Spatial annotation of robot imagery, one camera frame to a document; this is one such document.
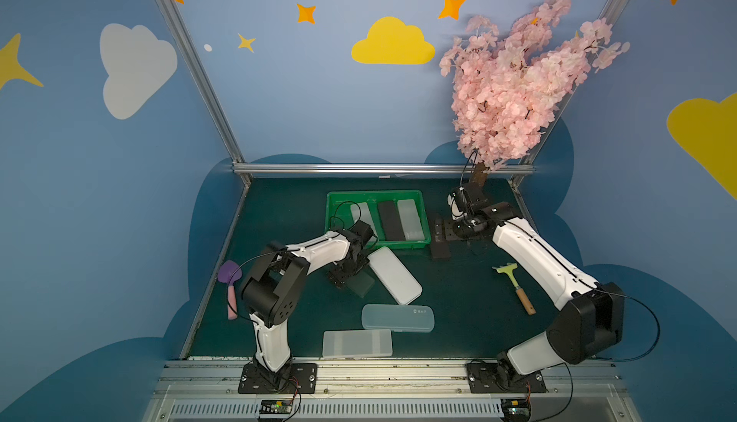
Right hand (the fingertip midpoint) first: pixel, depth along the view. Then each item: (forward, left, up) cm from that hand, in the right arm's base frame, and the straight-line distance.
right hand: (453, 227), depth 85 cm
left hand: (-8, +30, -16) cm, 35 cm away
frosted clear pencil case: (+15, +11, -17) cm, 25 cm away
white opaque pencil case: (-10, +16, -16) cm, 25 cm away
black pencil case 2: (+1, +1, -15) cm, 16 cm away
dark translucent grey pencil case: (-14, +28, -12) cm, 33 cm away
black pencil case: (+13, +18, -17) cm, 28 cm away
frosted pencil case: (+16, +30, -14) cm, 37 cm away
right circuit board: (-43, -15, -20) cm, 50 cm away
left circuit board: (-46, +47, -18) cm, 68 cm away
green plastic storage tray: (+14, +39, -15) cm, 44 cm away
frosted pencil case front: (-31, +27, -15) cm, 44 cm away
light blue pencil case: (-22, +16, -17) cm, 32 cm away
